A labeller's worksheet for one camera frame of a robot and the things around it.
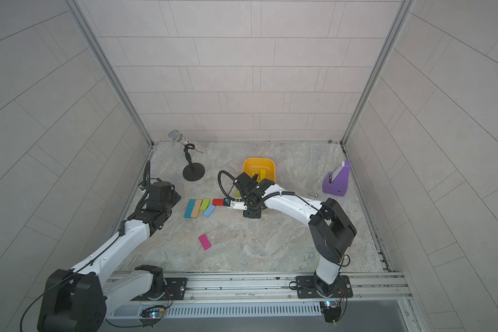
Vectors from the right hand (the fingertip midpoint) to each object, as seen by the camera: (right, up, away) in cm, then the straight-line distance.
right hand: (250, 206), depth 87 cm
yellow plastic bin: (+7, +16, +17) cm, 24 cm away
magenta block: (-18, -13, -4) cm, 23 cm away
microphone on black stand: (-29, +14, +16) cm, 36 cm away
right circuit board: (+28, -31, -17) cm, 45 cm away
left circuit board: (-31, -30, -21) cm, 48 cm away
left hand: (-31, +7, 0) cm, 32 cm away
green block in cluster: (-21, 0, +5) cm, 21 cm away
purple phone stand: (+38, +10, +4) cm, 39 cm away
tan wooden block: (-24, -3, +2) cm, 25 cm away
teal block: (-27, -2, +3) cm, 28 cm away
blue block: (-18, -2, +2) cm, 19 cm away
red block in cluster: (-15, +1, +6) cm, 16 cm away
